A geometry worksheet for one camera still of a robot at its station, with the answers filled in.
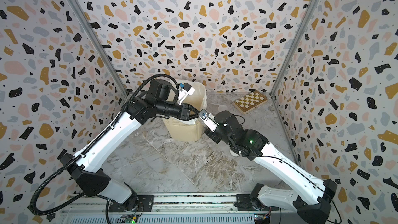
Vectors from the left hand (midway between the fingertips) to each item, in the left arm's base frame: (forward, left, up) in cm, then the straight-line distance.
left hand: (201, 114), depth 64 cm
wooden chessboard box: (+37, -34, -33) cm, 60 cm away
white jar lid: (-2, -17, -35) cm, 39 cm away
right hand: (+1, -4, -6) cm, 7 cm away
